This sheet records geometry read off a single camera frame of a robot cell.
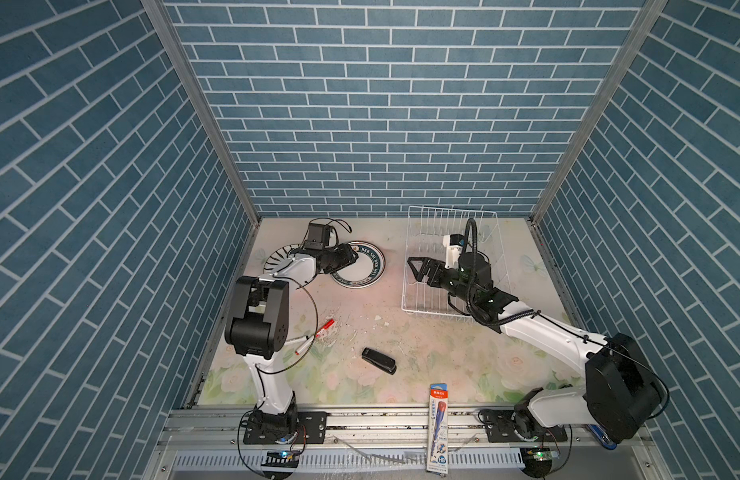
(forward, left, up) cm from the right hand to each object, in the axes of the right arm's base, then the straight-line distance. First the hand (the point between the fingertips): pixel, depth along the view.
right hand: (416, 259), depth 81 cm
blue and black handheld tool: (-35, -47, -22) cm, 63 cm away
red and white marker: (-15, +28, -20) cm, 38 cm away
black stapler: (-22, +8, -18) cm, 30 cm away
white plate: (+8, +16, -18) cm, 26 cm away
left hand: (+9, +20, -12) cm, 25 cm away
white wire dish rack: (+30, -5, -19) cm, 36 cm away
